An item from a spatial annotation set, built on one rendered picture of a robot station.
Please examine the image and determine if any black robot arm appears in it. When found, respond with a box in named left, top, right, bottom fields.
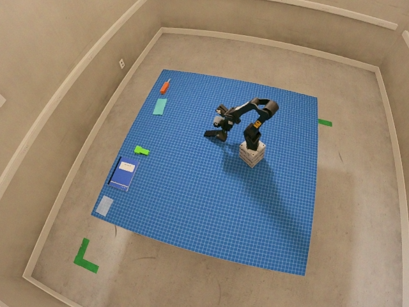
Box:
left=213, top=97, right=279, bottom=151

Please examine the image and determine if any teal flat rectangular pad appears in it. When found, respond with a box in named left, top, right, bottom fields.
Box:
left=153, top=98, right=167, bottom=115

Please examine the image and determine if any blue work mat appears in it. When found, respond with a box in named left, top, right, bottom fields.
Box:
left=91, top=69, right=318, bottom=276

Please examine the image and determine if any small green block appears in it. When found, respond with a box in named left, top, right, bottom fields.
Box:
left=134, top=146, right=150, bottom=155

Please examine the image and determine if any black strip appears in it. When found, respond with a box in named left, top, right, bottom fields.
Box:
left=204, top=130, right=219, bottom=136

